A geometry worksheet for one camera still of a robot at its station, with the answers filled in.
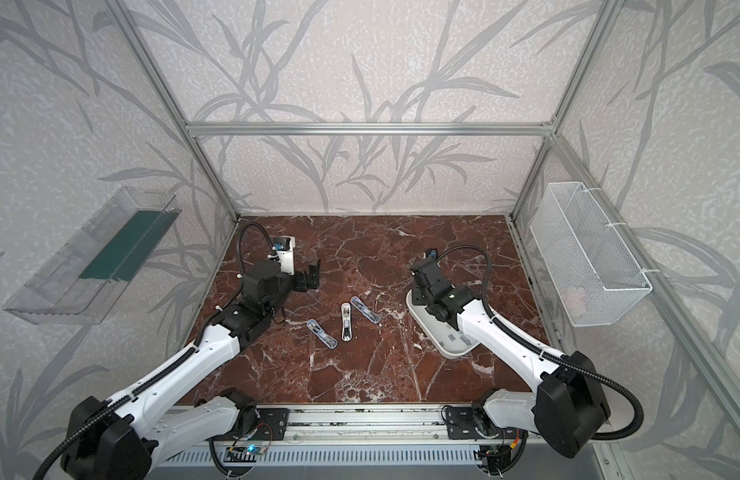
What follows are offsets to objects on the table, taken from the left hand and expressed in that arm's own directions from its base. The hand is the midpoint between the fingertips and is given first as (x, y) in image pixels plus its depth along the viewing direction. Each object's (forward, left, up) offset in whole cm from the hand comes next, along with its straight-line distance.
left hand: (308, 249), depth 79 cm
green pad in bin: (-11, +34, +12) cm, 38 cm away
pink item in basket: (-13, -68, -2) cm, 69 cm away
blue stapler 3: (-8, -17, -25) cm, 31 cm away
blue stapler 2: (-14, -9, -23) cm, 29 cm away
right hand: (-2, -32, -10) cm, 33 cm away
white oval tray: (-14, -38, -24) cm, 47 cm away
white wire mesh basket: (-14, -64, +12) cm, 67 cm away
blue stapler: (-15, -2, -23) cm, 28 cm away
